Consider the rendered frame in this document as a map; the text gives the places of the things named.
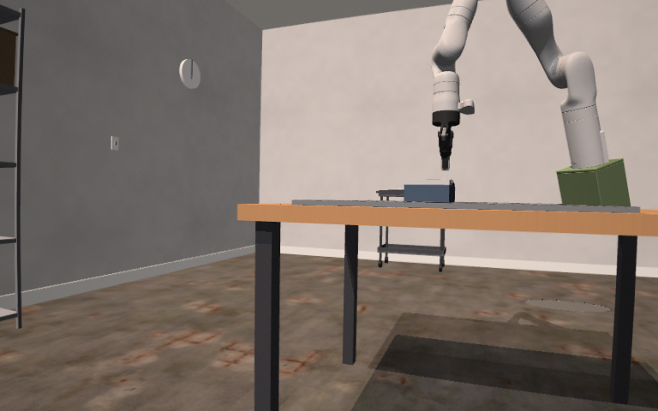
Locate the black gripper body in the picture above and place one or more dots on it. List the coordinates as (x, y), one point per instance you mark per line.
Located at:
(446, 119)

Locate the dark blue and white dock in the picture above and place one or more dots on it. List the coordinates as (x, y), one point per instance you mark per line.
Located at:
(429, 191)

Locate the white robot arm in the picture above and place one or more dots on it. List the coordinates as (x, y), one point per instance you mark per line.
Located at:
(585, 139)

